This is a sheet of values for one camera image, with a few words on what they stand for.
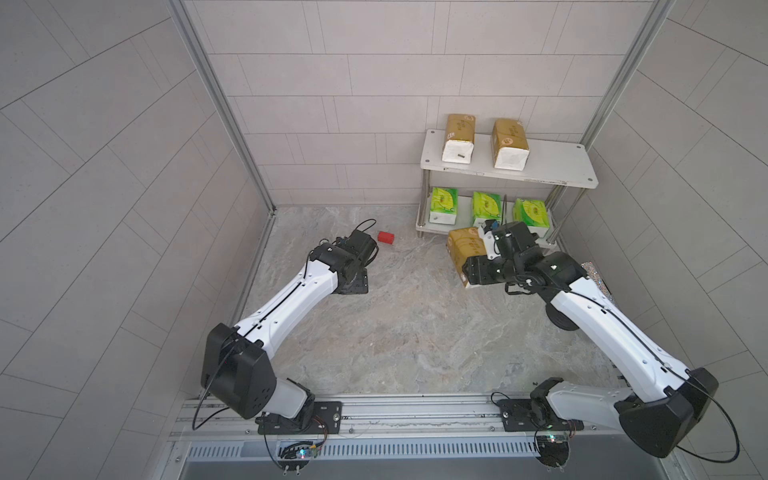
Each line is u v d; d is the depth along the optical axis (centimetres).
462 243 75
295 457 65
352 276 56
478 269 64
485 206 102
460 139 79
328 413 72
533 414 66
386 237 107
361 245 62
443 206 102
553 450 69
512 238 53
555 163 91
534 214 99
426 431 71
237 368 39
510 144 77
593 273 75
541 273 49
